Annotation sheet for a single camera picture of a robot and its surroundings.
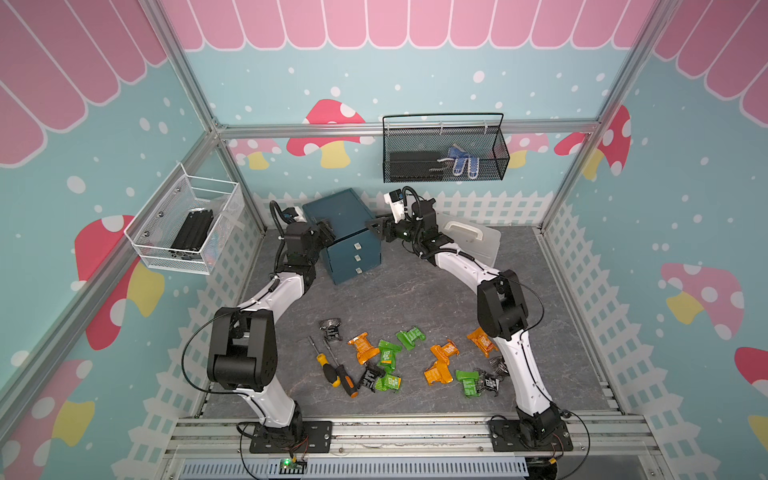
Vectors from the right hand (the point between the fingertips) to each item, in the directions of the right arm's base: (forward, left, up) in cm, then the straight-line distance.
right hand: (369, 221), depth 92 cm
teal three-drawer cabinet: (-8, +4, -3) cm, 9 cm away
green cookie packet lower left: (-42, -5, -21) cm, 47 cm away
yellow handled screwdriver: (-39, +11, -20) cm, 45 cm away
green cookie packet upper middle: (-29, -12, -21) cm, 37 cm away
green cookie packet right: (-42, -28, -21) cm, 54 cm away
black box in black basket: (+9, -14, +14) cm, 21 cm away
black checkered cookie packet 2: (-42, -33, -21) cm, 57 cm away
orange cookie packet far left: (-32, +2, -21) cm, 38 cm away
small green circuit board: (-60, +19, -24) cm, 68 cm away
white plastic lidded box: (+1, -36, -10) cm, 37 cm away
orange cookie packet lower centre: (-39, -20, -21) cm, 49 cm away
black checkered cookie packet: (-39, -1, -21) cm, 44 cm away
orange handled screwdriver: (-41, +7, -20) cm, 46 cm away
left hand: (-2, +13, 0) cm, 13 cm away
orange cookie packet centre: (-34, -22, -22) cm, 46 cm away
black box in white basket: (-17, +40, +14) cm, 46 cm away
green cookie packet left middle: (-34, -5, -21) cm, 40 cm away
